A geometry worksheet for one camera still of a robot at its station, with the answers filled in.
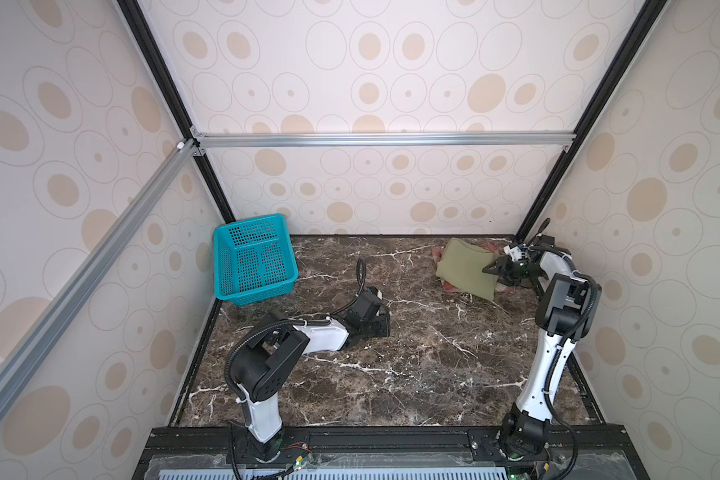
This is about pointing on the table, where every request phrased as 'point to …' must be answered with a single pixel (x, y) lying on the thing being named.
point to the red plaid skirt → (438, 251)
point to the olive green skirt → (463, 264)
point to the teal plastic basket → (254, 259)
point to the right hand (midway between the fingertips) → (491, 270)
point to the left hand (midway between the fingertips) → (400, 321)
